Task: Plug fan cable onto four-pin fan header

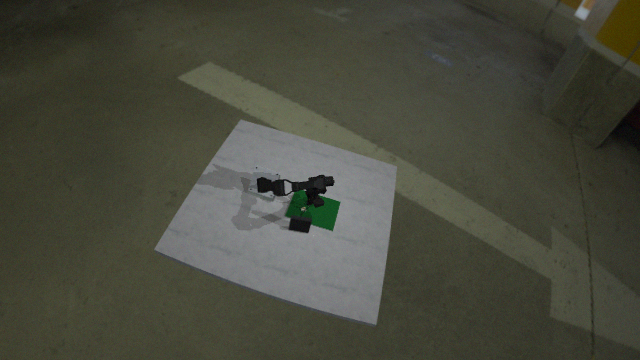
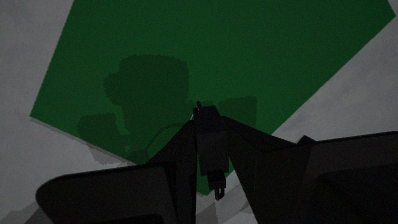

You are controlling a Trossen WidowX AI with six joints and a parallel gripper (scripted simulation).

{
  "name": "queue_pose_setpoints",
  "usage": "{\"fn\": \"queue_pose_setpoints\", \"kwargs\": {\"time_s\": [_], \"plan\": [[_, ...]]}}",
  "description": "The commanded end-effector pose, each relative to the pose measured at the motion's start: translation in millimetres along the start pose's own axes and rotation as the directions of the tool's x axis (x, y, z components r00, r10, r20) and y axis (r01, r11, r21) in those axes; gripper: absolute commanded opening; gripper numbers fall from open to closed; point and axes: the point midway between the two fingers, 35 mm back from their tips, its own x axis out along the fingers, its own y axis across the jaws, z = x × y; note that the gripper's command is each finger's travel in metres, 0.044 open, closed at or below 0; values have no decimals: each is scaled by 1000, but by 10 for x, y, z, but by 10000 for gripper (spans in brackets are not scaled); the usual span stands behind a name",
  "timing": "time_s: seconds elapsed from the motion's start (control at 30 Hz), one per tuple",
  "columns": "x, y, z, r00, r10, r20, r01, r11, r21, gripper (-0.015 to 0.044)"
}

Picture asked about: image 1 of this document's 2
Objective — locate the green circuit board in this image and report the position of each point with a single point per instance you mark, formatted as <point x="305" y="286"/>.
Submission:
<point x="322" y="217"/>

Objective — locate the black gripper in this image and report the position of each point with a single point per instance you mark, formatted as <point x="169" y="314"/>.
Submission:
<point x="314" y="198"/>

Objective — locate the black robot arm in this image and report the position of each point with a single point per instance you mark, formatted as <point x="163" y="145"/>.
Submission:
<point x="319" y="182"/>

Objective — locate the black cooling fan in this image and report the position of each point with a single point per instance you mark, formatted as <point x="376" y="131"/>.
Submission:
<point x="301" y="224"/>

